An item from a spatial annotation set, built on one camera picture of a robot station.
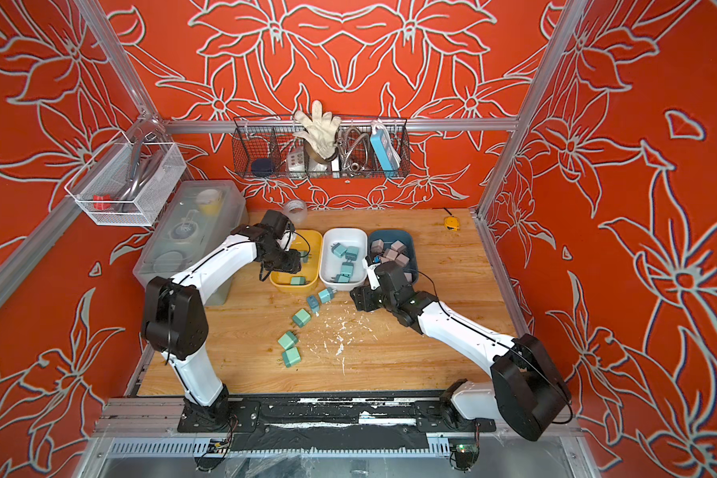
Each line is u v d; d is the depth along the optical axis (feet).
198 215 3.03
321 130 3.01
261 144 3.20
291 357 2.68
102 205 2.27
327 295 3.03
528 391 1.35
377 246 3.41
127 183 2.51
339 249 3.42
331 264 3.40
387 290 2.19
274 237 2.39
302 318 2.93
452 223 3.74
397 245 3.49
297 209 3.96
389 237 3.54
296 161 3.07
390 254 3.38
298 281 3.14
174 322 1.61
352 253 3.42
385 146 2.83
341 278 3.20
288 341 2.78
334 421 2.39
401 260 3.38
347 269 3.33
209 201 3.30
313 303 2.95
